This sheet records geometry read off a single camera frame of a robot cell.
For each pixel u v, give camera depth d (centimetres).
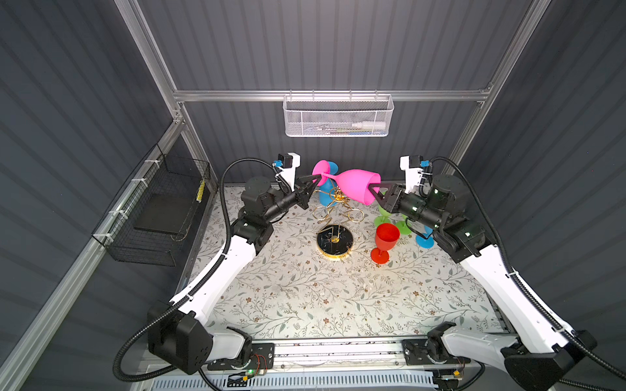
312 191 65
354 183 61
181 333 39
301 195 60
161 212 77
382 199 59
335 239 98
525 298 40
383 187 63
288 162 57
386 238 83
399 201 56
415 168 55
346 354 75
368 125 92
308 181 62
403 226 83
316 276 91
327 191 81
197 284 43
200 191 82
